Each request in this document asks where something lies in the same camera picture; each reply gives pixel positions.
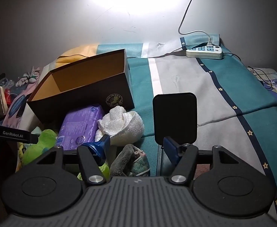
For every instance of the pink printed pillow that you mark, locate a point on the pink printed pillow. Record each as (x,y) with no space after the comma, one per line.
(29,87)

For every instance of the pink plush toy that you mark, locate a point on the pink plush toy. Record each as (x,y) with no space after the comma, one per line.
(123,158)

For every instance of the brown cardboard box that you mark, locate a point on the brown cardboard box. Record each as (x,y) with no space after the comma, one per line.
(93,94)

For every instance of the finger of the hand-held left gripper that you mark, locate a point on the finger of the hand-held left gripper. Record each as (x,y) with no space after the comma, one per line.
(34,138)

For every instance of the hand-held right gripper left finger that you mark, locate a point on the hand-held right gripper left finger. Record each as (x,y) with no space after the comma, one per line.
(103,146)

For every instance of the green plush toy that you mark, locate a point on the green plush toy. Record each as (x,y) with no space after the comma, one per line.
(42,139)

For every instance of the teal patterned sock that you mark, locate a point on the teal patterned sock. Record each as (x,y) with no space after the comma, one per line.
(140,166)

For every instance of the teal grey striped bed sheet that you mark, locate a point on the teal grey striped bed sheet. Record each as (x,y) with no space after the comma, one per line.
(188,80)

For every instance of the small red item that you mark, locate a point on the small red item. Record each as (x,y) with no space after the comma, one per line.
(7,98)

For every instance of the black phone stand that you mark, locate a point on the black phone stand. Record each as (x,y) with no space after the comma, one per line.
(175,115)

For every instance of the white power strip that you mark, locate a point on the white power strip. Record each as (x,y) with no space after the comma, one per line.
(204,53)

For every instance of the white towel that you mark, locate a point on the white towel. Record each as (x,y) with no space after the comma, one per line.
(126,125)

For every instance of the purple wet wipes pack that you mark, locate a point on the purple wet wipes pack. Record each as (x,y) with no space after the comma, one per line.
(81,125)

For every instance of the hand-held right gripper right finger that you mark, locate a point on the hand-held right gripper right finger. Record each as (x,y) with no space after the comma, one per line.
(170,150)

